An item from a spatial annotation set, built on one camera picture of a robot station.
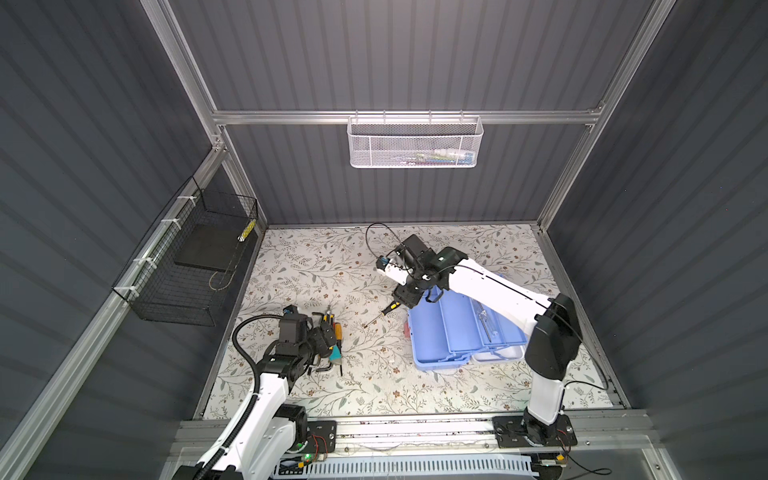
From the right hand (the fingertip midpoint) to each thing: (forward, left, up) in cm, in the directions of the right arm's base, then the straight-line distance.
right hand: (404, 290), depth 85 cm
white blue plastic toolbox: (-9, -12, -6) cm, 16 cm away
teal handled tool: (-14, +20, -12) cm, 27 cm away
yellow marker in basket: (+11, +43, +14) cm, 47 cm away
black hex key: (-17, +22, -13) cm, 31 cm away
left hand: (-10, +25, -8) cm, 28 cm away
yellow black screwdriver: (+1, +6, -14) cm, 15 cm away
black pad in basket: (+2, +48, +18) cm, 51 cm away
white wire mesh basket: (+69, -6, +7) cm, 69 cm away
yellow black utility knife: (-3, +24, -11) cm, 26 cm away
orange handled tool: (-7, +20, -13) cm, 25 cm away
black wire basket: (-4, +54, +15) cm, 57 cm away
